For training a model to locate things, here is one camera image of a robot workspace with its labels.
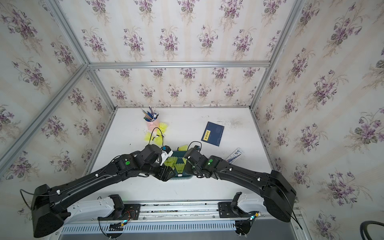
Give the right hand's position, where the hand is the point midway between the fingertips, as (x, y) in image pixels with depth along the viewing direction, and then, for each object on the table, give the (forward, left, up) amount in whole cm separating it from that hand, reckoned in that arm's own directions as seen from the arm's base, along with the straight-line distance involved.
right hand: (188, 170), depth 79 cm
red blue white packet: (+13, -29, -8) cm, 33 cm away
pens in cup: (+36, +28, +2) cm, 46 cm away
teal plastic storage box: (-1, +3, -7) cm, 7 cm away
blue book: (+30, -16, -8) cm, 35 cm away
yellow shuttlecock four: (+2, +5, -4) cm, 7 cm away
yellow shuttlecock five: (+24, +27, -5) cm, 36 cm away
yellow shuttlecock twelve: (+16, +4, -5) cm, 17 cm away
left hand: (-5, +6, +6) cm, 10 cm away
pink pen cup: (+30, +27, 0) cm, 40 cm away
